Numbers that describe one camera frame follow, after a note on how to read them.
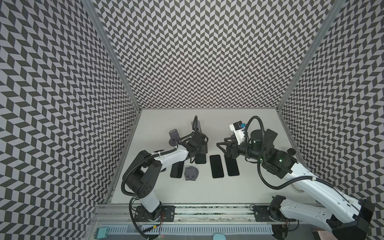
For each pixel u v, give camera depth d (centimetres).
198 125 99
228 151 60
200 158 87
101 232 66
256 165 53
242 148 59
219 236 67
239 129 58
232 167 89
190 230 69
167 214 73
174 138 95
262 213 76
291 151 85
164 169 86
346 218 39
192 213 75
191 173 84
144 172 47
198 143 71
